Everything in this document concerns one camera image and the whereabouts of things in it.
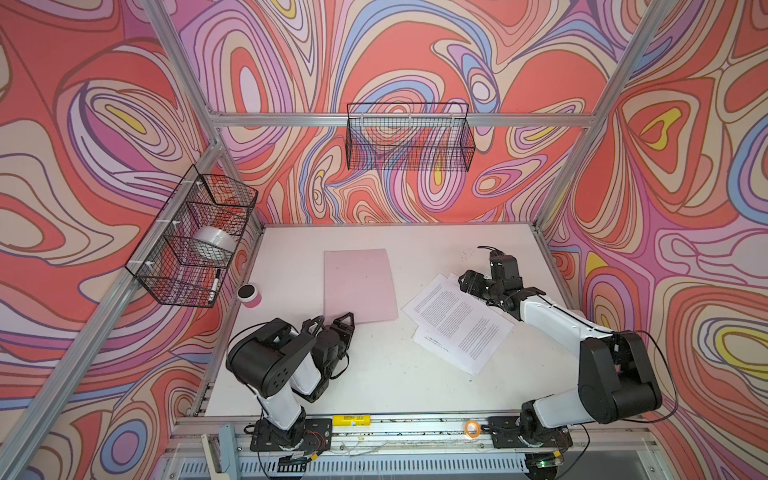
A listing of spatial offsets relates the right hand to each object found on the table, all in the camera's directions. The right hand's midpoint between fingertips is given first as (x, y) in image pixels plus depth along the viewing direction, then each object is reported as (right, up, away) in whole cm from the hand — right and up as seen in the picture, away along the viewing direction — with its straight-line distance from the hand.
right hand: (470, 287), depth 92 cm
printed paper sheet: (-2, -13, +1) cm, 13 cm away
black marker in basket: (-68, +3, -21) cm, 71 cm away
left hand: (-35, -9, -2) cm, 36 cm away
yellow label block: (-36, -32, -17) cm, 51 cm away
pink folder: (-37, +1, +12) cm, 39 cm away
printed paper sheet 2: (-1, -21, -6) cm, 22 cm away
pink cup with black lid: (-70, -3, +1) cm, 70 cm away
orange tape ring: (-4, -34, -17) cm, 38 cm away
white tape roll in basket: (-68, +15, -19) cm, 73 cm away
